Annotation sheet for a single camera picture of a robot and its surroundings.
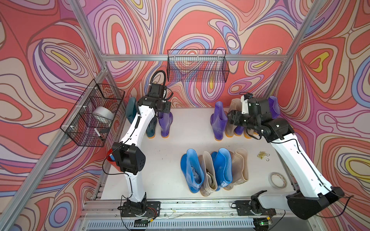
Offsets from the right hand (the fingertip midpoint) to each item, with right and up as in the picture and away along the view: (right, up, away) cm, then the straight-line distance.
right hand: (233, 119), depth 71 cm
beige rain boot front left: (-13, -28, -4) cm, 31 cm away
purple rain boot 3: (+29, +8, +14) cm, 33 cm away
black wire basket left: (-78, -1, +9) cm, 78 cm away
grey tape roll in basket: (-66, +3, +2) cm, 66 cm away
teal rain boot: (-47, -5, +24) cm, 53 cm away
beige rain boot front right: (+2, -23, -3) cm, 23 cm away
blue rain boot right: (-7, -19, -6) cm, 21 cm away
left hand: (-36, +9, +15) cm, 40 cm away
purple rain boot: (-38, -1, +31) cm, 49 cm away
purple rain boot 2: (-5, 0, +10) cm, 11 cm away
